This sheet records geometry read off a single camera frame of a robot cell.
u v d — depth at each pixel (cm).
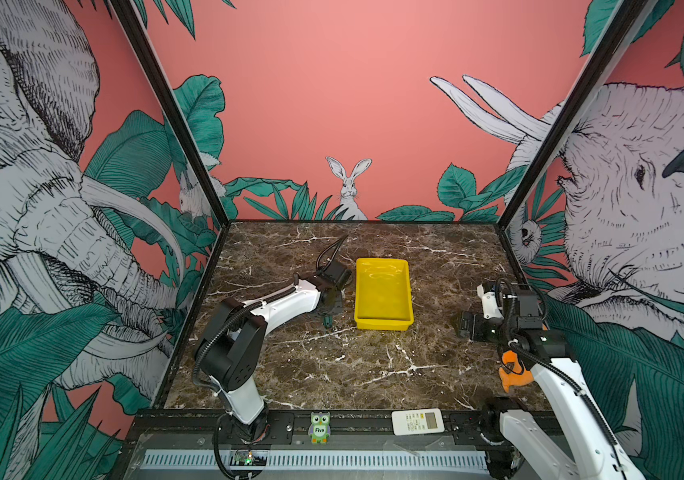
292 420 75
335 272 73
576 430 43
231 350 46
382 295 96
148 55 76
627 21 70
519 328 58
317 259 115
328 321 86
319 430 73
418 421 74
